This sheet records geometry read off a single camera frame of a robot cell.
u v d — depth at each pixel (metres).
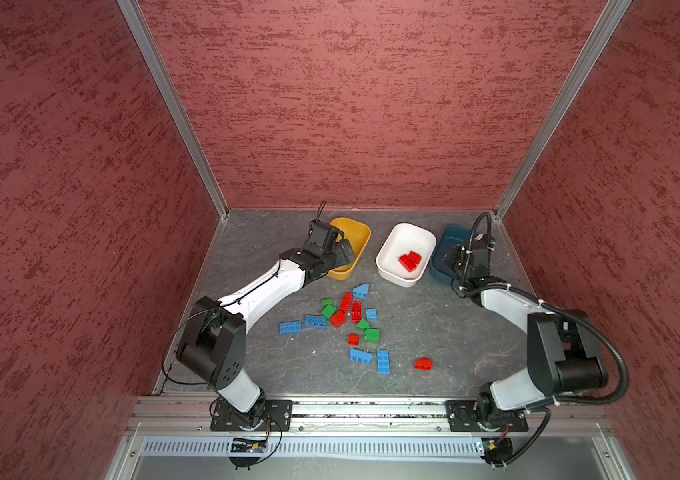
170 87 0.85
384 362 0.81
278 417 0.74
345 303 0.92
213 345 0.44
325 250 0.69
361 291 0.95
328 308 0.92
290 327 0.88
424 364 0.82
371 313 0.92
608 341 0.41
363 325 0.88
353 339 0.87
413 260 1.04
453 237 1.07
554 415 0.68
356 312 0.92
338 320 0.88
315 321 0.90
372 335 0.86
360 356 0.82
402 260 1.04
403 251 1.07
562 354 0.45
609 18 0.71
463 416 0.74
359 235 1.10
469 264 0.71
